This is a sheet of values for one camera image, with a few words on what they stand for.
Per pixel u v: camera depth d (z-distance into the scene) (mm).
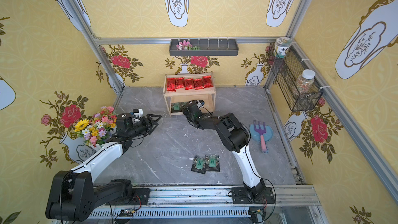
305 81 651
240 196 713
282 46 841
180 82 927
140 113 806
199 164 836
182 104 1081
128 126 675
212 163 836
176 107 1064
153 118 778
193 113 814
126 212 731
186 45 878
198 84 923
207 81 932
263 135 918
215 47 924
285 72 1004
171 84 923
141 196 735
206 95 1131
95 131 782
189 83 923
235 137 573
